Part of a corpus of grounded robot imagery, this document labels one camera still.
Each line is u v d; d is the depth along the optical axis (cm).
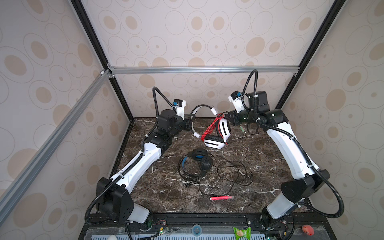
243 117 62
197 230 71
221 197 82
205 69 90
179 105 64
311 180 41
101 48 81
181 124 65
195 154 91
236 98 63
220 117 66
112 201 40
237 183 87
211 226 73
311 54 84
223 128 64
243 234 69
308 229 70
